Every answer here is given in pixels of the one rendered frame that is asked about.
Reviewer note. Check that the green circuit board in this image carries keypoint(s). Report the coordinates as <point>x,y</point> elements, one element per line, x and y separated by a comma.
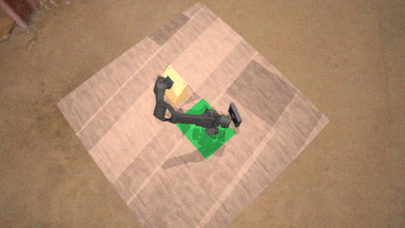
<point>197,134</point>

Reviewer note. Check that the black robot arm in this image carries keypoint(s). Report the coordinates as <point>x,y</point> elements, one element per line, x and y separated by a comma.
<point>209,119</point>

